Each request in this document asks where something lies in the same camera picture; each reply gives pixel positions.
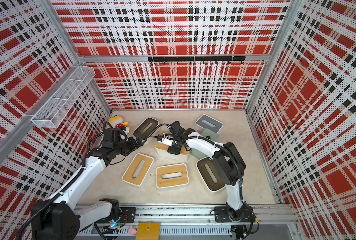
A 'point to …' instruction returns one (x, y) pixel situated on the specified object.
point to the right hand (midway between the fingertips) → (174, 146)
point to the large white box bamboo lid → (162, 150)
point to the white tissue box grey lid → (205, 121)
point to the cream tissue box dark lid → (146, 128)
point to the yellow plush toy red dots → (116, 121)
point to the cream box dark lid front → (210, 174)
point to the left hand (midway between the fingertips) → (144, 142)
